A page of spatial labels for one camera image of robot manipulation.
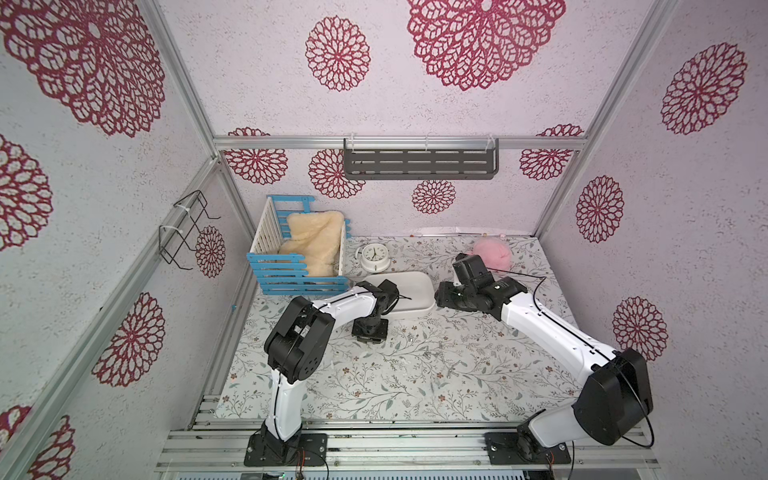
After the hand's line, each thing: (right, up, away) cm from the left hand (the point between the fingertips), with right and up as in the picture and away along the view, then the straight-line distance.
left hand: (371, 340), depth 93 cm
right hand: (+22, +14, -8) cm, 28 cm away
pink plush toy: (+44, +28, +13) cm, 54 cm away
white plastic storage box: (+16, +15, +14) cm, 25 cm away
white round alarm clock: (0, +26, +17) cm, 31 cm away
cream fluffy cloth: (-21, +34, +17) cm, 43 cm away
